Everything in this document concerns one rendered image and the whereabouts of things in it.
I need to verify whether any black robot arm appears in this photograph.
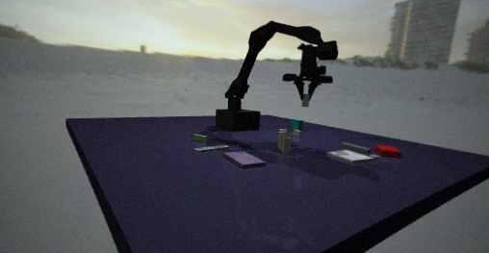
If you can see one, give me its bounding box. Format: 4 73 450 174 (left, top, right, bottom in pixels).
224 21 338 111

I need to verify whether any teal block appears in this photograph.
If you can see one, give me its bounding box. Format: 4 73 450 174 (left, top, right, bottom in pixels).
291 119 303 132

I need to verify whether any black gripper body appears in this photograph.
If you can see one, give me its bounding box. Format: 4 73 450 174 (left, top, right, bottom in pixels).
282 61 333 84

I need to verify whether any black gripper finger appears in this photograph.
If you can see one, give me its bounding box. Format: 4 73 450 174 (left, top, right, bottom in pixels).
308 84 321 101
293 83 304 100

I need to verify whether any small green block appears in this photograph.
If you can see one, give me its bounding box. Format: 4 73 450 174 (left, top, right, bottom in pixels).
193 134 208 142

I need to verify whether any red rectangular block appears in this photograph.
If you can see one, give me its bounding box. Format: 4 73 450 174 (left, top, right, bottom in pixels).
374 145 401 158

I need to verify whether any white flat rectangular block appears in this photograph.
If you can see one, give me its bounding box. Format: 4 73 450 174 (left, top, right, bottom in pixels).
327 150 373 164

